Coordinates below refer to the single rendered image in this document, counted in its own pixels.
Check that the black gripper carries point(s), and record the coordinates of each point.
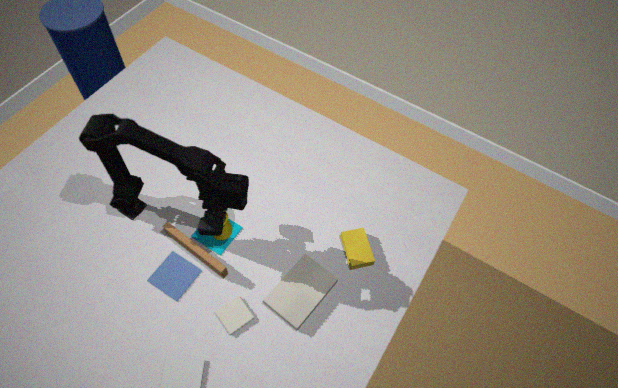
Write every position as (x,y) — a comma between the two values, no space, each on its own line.
(212,222)

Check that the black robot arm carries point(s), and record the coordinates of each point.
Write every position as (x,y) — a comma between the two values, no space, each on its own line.
(99,135)

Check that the beige flat rectangular block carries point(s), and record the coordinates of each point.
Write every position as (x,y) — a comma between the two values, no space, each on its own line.
(300,291)

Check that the yellow rectangular block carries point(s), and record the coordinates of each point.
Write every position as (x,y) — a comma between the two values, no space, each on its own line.
(357,248)

